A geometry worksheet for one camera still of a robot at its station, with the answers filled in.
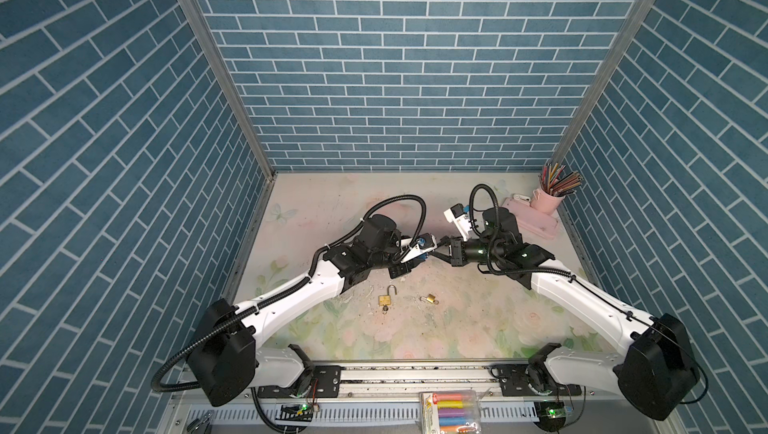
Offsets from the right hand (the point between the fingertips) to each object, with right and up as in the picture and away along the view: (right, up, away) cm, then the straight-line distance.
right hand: (426, 250), depth 75 cm
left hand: (-1, 0, +3) cm, 3 cm away
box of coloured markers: (+5, -37, -6) cm, 38 cm away
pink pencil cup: (+46, +11, +30) cm, 56 cm away
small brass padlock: (+2, -17, +13) cm, 21 cm away
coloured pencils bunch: (+48, +20, +30) cm, 60 cm away
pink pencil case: (+41, +6, +32) cm, 53 cm away
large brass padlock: (-11, -17, +14) cm, 25 cm away
